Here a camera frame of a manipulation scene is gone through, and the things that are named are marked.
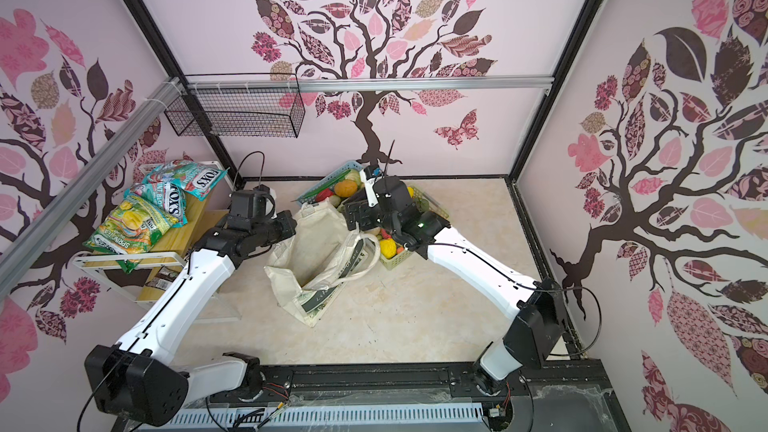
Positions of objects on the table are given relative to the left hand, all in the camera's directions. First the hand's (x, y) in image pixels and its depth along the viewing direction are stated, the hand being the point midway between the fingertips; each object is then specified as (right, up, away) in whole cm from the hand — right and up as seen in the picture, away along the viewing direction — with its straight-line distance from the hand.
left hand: (296, 225), depth 80 cm
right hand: (+18, +7, -5) cm, 20 cm away
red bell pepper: (+1, +10, +30) cm, 31 cm away
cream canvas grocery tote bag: (+1, -15, +12) cm, 19 cm away
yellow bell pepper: (+25, -8, +13) cm, 29 cm away
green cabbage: (+12, +17, +31) cm, 37 cm away
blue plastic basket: (+9, +22, +37) cm, 44 cm away
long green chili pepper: (0, +13, +31) cm, 33 cm away
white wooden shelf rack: (-37, -12, -2) cm, 39 cm away
